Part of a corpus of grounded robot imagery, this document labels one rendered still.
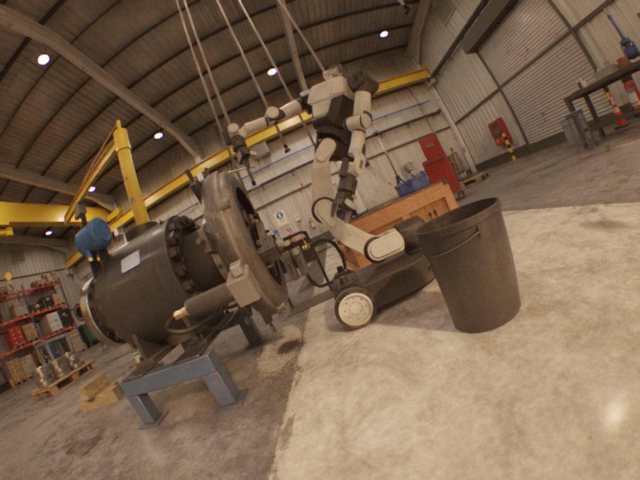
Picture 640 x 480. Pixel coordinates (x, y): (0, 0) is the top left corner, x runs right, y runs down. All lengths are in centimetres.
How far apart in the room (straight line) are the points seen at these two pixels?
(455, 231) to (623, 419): 62
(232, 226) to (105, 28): 898
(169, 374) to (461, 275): 115
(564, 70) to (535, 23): 160
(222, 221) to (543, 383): 108
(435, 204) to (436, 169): 260
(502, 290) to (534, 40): 905
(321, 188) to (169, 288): 91
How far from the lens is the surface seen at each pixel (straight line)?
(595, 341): 78
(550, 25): 918
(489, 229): 80
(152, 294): 126
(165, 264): 120
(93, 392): 237
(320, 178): 145
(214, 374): 113
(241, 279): 90
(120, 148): 576
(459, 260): 79
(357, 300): 126
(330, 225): 138
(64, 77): 1064
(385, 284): 131
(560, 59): 913
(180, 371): 119
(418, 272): 136
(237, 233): 100
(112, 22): 950
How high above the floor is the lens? 50
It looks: 2 degrees down
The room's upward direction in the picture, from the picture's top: 24 degrees counter-clockwise
